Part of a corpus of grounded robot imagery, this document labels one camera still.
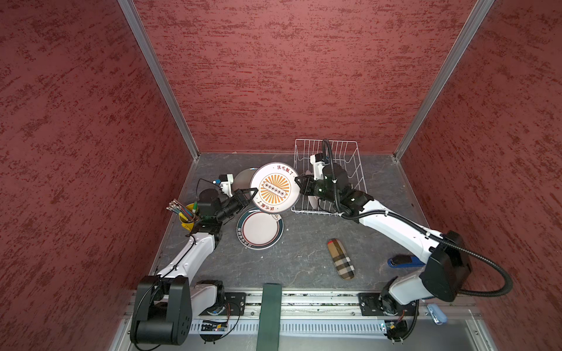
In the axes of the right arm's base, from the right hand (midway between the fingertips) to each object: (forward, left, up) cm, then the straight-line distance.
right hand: (294, 183), depth 78 cm
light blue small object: (-39, -46, -23) cm, 65 cm away
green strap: (-43, +10, -22) cm, 49 cm away
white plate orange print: (-2, +6, -2) cm, 7 cm away
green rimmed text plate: (+4, -9, -19) cm, 21 cm away
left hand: (-2, +14, -4) cm, 14 cm away
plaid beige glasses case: (-22, -18, -22) cm, 36 cm away
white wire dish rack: (+35, -30, -21) cm, 51 cm away
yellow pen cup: (-9, +43, -13) cm, 45 cm away
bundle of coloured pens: (-5, +42, -11) cm, 44 cm away
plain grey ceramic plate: (+18, +25, -21) cm, 37 cm away
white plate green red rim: (-8, +15, -22) cm, 27 cm away
